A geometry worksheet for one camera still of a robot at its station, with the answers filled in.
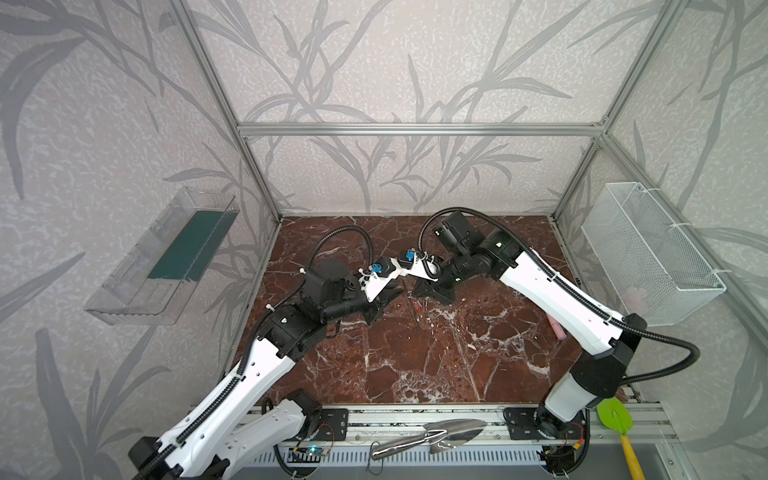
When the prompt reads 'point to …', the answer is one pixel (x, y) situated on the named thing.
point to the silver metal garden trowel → (439, 434)
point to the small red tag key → (417, 306)
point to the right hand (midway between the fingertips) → (415, 280)
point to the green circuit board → (304, 454)
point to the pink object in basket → (636, 300)
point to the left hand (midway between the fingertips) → (402, 280)
